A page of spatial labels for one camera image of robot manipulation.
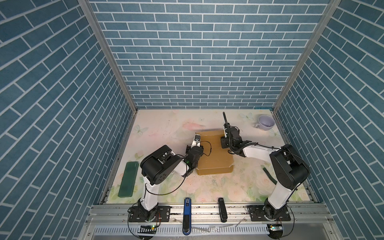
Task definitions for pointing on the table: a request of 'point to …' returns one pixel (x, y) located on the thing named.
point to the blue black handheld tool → (187, 222)
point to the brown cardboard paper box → (215, 159)
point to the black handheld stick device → (222, 210)
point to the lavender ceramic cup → (265, 123)
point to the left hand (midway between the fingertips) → (197, 141)
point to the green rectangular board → (126, 189)
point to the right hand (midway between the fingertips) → (222, 136)
